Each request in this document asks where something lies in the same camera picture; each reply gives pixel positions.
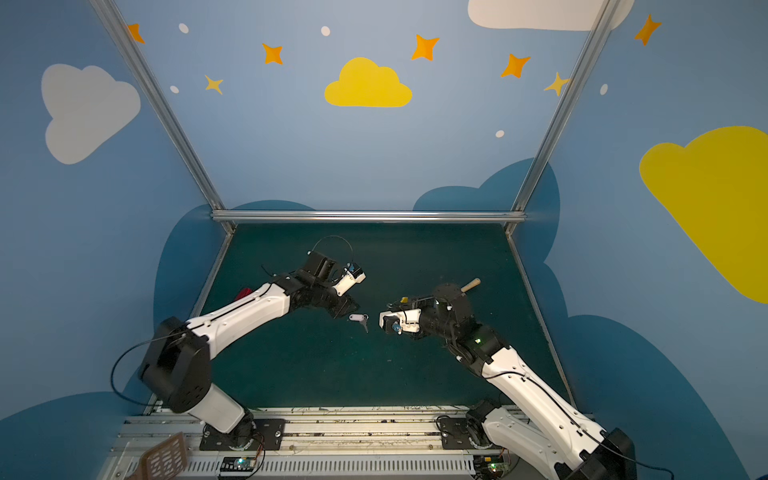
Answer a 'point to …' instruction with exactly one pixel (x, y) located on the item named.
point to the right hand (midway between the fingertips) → (403, 294)
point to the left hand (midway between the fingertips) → (357, 301)
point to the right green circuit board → (490, 466)
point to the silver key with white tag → (361, 318)
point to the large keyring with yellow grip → (404, 299)
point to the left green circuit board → (237, 464)
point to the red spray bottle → (243, 293)
